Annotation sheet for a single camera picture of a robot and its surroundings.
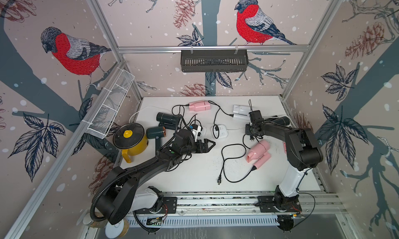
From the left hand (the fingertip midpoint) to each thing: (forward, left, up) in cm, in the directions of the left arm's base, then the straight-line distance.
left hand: (212, 142), depth 80 cm
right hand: (+18, -26, -14) cm, 35 cm away
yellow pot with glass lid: (+4, +45, -3) cm, 45 cm away
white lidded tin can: (-36, +41, -9) cm, 55 cm away
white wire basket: (+7, +61, +4) cm, 62 cm away
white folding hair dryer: (+29, -21, -11) cm, 37 cm away
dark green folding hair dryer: (+20, -47, -8) cm, 52 cm away
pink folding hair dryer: (+35, +8, -11) cm, 38 cm away
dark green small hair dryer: (+21, +29, -9) cm, 37 cm away
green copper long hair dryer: (+11, +34, -9) cm, 37 cm away
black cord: (-13, -4, -14) cm, 20 cm away
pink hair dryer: (-1, -27, -11) cm, 29 cm away
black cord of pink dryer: (+38, +17, -13) cm, 43 cm away
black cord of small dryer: (+25, +14, -15) cm, 32 cm away
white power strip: (+14, -5, -12) cm, 19 cm away
